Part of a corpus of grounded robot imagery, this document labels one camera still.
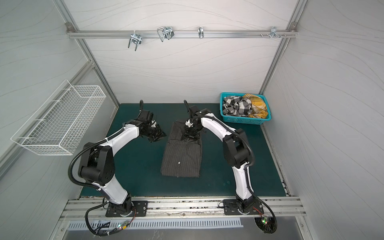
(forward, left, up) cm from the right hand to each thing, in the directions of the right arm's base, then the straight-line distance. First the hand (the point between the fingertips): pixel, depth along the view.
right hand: (185, 136), depth 89 cm
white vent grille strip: (-43, +4, -11) cm, 44 cm away
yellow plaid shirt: (+27, -50, -1) cm, 57 cm away
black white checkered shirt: (+30, -34, -2) cm, 46 cm away
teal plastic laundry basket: (+19, -39, -6) cm, 44 cm away
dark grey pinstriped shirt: (-11, +2, -6) cm, 13 cm away
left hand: (+2, +10, 0) cm, 11 cm away
